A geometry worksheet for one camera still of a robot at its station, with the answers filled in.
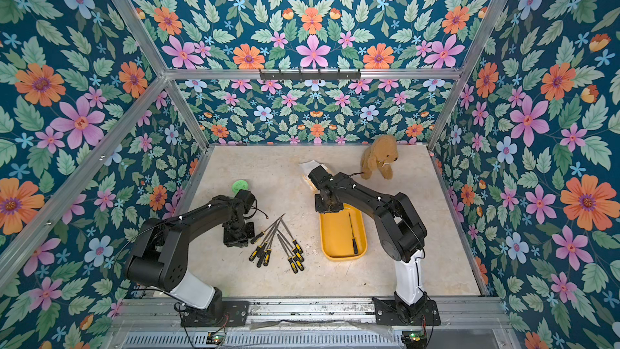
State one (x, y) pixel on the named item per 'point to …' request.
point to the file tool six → (295, 243)
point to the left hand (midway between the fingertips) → (251, 243)
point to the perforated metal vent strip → (267, 340)
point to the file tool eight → (294, 257)
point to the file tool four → (265, 251)
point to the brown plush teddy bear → (380, 156)
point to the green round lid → (239, 185)
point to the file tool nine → (292, 266)
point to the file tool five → (268, 254)
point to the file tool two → (252, 241)
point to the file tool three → (255, 252)
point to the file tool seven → (295, 251)
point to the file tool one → (353, 241)
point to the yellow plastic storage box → (337, 235)
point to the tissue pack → (306, 168)
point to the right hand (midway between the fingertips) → (325, 207)
